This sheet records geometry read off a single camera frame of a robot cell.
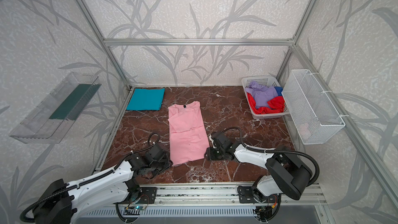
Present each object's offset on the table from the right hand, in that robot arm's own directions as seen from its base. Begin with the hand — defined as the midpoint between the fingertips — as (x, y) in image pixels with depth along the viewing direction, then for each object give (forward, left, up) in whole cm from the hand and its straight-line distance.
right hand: (206, 151), depth 86 cm
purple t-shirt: (+38, -38, +4) cm, 54 cm away
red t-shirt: (+28, -45, +5) cm, 54 cm away
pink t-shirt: (+7, +11, -1) cm, 13 cm away
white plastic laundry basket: (+52, -44, +4) cm, 68 cm away
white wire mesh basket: (+1, -44, +32) cm, 54 cm away
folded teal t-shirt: (+39, +45, -1) cm, 59 cm away
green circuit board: (-26, +31, -1) cm, 40 cm away
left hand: (-5, +17, 0) cm, 18 cm away
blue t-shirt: (+40, -50, +6) cm, 65 cm away
